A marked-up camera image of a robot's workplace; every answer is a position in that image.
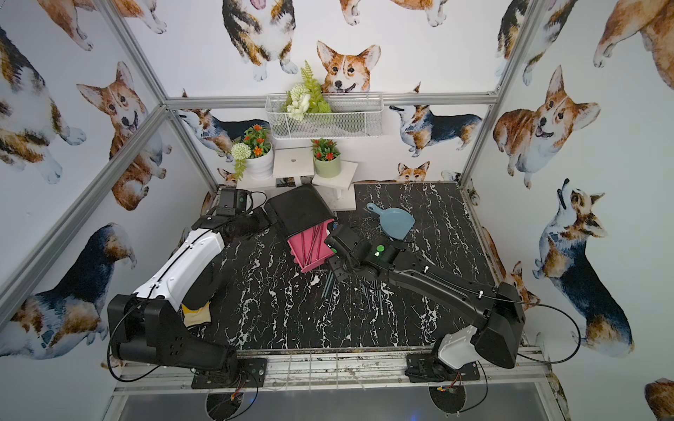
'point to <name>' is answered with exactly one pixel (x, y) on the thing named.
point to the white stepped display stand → (296, 167)
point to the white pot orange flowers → (254, 154)
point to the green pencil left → (326, 282)
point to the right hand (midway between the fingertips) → (335, 262)
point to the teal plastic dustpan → (396, 222)
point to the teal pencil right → (380, 298)
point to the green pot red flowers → (326, 158)
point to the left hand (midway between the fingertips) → (270, 214)
